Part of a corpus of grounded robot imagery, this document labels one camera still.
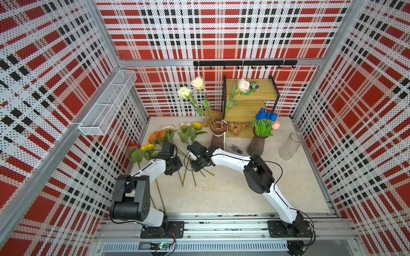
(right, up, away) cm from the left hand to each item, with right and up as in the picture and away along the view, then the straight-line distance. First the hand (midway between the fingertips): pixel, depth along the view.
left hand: (180, 165), depth 93 cm
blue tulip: (+51, +28, -13) cm, 59 cm away
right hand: (+10, +1, +1) cm, 10 cm away
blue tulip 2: (+43, +29, -16) cm, 55 cm away
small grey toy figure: (+34, +9, +8) cm, 36 cm away
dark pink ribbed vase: (+44, +13, -3) cm, 46 cm away
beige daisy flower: (-10, +22, +15) cm, 28 cm away
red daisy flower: (-28, +6, +2) cm, 29 cm away
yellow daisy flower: (+8, +24, +18) cm, 31 cm away
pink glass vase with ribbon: (+23, +22, -2) cm, 32 cm away
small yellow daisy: (-21, +10, +5) cm, 24 cm away
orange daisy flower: (-14, +19, +8) cm, 25 cm away
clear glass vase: (+63, +12, -5) cm, 65 cm away
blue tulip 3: (+48, +29, -11) cm, 57 cm away
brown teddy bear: (+34, +22, +11) cm, 42 cm away
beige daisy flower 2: (0, +18, +14) cm, 22 cm away
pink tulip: (+50, +23, -19) cm, 58 cm away
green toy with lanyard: (+42, +46, -5) cm, 63 cm away
